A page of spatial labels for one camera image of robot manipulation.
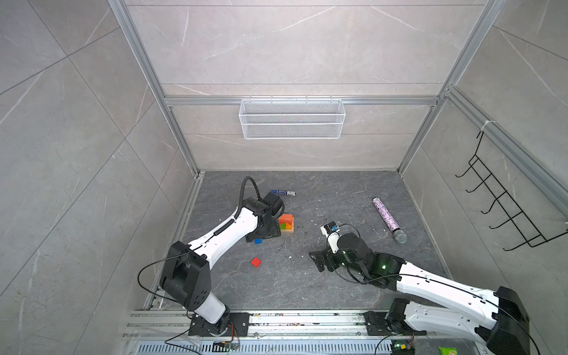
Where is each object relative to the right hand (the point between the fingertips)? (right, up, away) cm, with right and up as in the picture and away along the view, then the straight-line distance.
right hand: (319, 246), depth 77 cm
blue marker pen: (-11, +18, +31) cm, 38 cm away
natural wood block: (-12, +2, +18) cm, 22 cm away
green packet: (+40, -31, -9) cm, 51 cm away
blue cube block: (-24, -2, +15) cm, 28 cm away
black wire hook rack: (+57, +15, -11) cm, 60 cm away
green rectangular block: (-14, +4, +18) cm, 23 cm away
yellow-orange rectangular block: (-11, +4, +18) cm, 22 cm away
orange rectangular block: (-12, +8, +18) cm, 23 cm away
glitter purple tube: (+36, +1, +15) cm, 39 cm away
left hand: (-19, +5, +7) cm, 21 cm away
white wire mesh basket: (-11, +53, +23) cm, 59 cm away
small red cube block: (-24, -9, +11) cm, 28 cm away
